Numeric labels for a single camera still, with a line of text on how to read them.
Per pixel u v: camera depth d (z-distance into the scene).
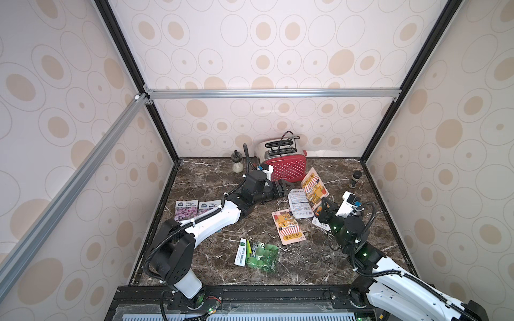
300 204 1.00
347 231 0.56
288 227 0.92
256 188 0.63
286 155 1.00
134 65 0.81
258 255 0.83
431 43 0.75
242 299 0.75
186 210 0.97
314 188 0.81
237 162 1.07
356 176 1.01
